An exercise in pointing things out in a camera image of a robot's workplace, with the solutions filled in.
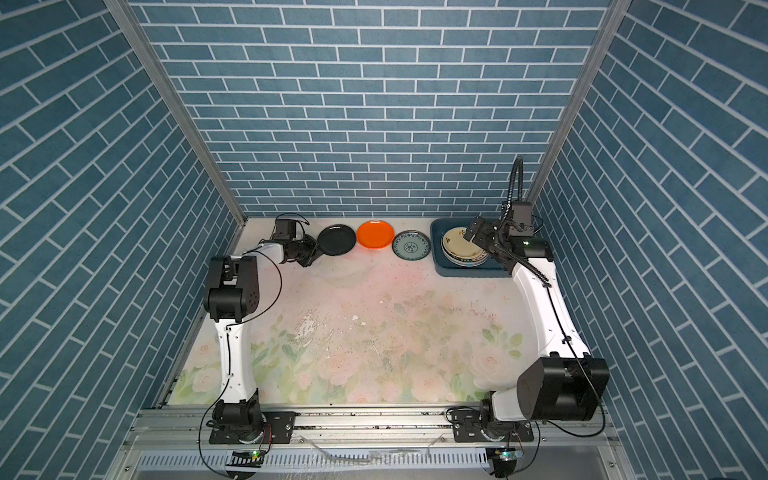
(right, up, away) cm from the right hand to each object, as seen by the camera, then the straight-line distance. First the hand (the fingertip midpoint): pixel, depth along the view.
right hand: (477, 231), depth 81 cm
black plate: (-45, -2, +31) cm, 55 cm away
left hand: (-49, -4, +28) cm, 56 cm away
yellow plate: (-1, -1, +31) cm, 31 cm away
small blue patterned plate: (-17, -4, +32) cm, 36 cm away
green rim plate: (+2, -8, +24) cm, 26 cm away
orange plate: (-31, 0, +35) cm, 46 cm away
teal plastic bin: (-6, -12, +21) cm, 25 cm away
